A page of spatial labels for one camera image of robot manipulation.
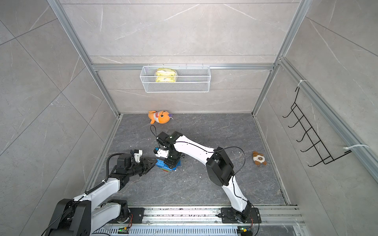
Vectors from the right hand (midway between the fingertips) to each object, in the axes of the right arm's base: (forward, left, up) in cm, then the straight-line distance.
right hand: (173, 163), depth 85 cm
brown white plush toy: (+4, -53, -4) cm, 54 cm away
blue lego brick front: (-1, +7, 0) cm, 7 cm away
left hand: (+2, +10, +1) cm, 10 cm away
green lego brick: (-2, +5, -4) cm, 7 cm away
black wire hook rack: (+3, -68, +25) cm, 72 cm away
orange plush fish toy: (+36, +11, +2) cm, 38 cm away
